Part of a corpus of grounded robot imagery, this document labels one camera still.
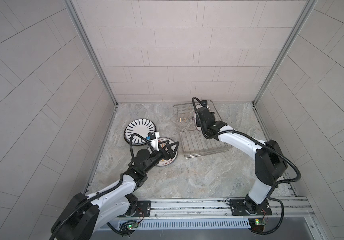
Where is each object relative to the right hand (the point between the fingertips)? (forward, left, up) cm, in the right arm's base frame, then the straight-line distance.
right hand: (201, 114), depth 89 cm
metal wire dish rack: (-10, +5, -15) cm, 19 cm away
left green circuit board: (-51, +38, -13) cm, 64 cm away
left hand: (-20, +15, +2) cm, 25 cm away
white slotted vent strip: (-50, +33, -17) cm, 62 cm away
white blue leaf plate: (+3, +39, -12) cm, 41 cm away
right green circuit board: (-53, -19, -18) cm, 59 cm away
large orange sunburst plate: (-23, +22, -14) cm, 34 cm away
